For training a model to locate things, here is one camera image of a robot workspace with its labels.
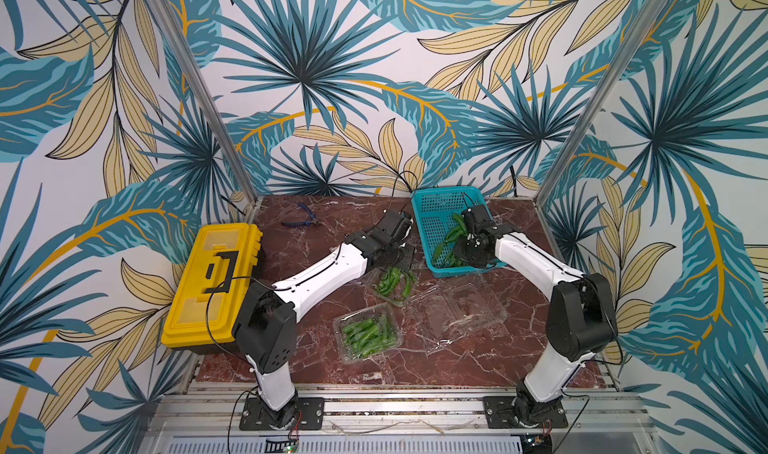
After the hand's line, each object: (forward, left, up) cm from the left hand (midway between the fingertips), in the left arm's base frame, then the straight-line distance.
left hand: (407, 259), depth 84 cm
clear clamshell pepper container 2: (-16, +11, -13) cm, 23 cm away
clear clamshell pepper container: (0, +3, -15) cm, 15 cm away
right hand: (+7, -17, -6) cm, 19 cm away
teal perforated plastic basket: (+27, -15, -16) cm, 35 cm away
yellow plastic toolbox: (-3, +51, 0) cm, 52 cm away
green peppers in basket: (+12, -14, -15) cm, 24 cm away
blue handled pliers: (+24, +36, -15) cm, 46 cm away
